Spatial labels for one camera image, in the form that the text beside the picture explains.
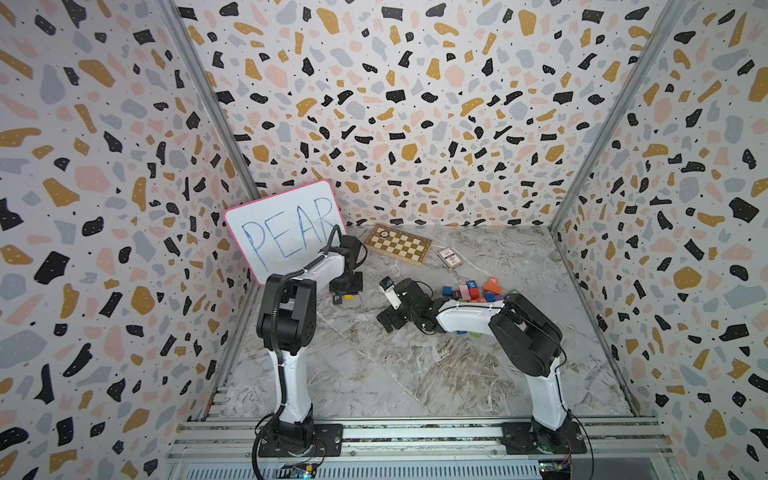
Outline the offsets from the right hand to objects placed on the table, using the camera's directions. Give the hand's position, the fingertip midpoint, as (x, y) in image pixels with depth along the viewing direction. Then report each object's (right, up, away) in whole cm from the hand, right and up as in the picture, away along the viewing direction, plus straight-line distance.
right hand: (389, 308), depth 95 cm
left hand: (-12, +6, +5) cm, 14 cm away
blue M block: (+28, +7, +8) cm, 30 cm away
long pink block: (+25, +4, +6) cm, 26 cm away
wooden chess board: (+3, +21, +18) cm, 28 cm away
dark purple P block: (-18, +2, +4) cm, 18 cm away
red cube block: (+29, +4, +5) cm, 29 cm away
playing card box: (+22, +16, +15) cm, 31 cm away
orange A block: (+36, +6, +9) cm, 38 cm away
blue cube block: (+20, +5, +7) cm, 22 cm away
